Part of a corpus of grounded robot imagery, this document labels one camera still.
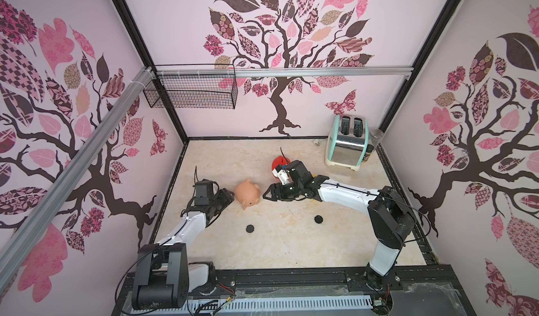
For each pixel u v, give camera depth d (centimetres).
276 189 76
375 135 103
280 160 98
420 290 73
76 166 54
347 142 95
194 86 95
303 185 69
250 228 87
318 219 90
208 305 72
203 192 68
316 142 117
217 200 78
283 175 81
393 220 47
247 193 89
